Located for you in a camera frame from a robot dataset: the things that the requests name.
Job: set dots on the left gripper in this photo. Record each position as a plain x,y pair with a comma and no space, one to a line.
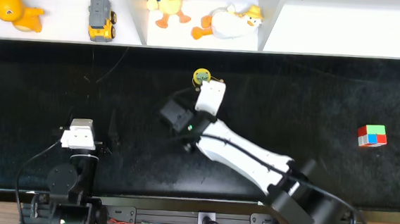
103,147

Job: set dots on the small yellow and green toy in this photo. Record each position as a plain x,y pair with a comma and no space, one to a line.
201,76

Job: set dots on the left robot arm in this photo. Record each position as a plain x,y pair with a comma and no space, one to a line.
71,182

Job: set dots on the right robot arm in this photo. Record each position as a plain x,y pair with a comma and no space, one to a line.
232,157

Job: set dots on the grey and yellow toy truck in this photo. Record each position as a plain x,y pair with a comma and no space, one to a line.
100,16

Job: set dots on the orange toy dragon figure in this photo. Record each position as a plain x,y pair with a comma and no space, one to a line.
11,7

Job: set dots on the white plush duck yellow hat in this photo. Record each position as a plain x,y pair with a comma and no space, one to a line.
231,24

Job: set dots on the white shelf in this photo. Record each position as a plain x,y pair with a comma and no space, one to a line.
308,31

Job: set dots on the many-coloured puzzle cube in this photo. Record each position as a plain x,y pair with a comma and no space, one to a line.
372,135

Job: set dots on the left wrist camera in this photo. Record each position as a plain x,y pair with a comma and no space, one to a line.
78,135

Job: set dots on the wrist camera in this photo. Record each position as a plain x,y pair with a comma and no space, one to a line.
210,98
78,135

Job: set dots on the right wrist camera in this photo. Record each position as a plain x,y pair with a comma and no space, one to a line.
210,98

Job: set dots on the mounting rail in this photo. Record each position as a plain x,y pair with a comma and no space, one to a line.
178,218

